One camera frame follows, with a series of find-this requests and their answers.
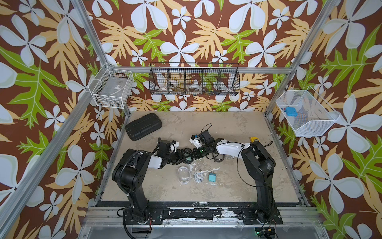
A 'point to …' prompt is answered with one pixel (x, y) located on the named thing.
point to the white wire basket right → (308, 114)
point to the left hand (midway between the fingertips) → (189, 154)
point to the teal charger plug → (212, 177)
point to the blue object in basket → (291, 111)
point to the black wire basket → (194, 78)
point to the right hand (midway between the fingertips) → (190, 155)
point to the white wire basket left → (111, 87)
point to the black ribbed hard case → (148, 123)
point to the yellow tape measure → (253, 139)
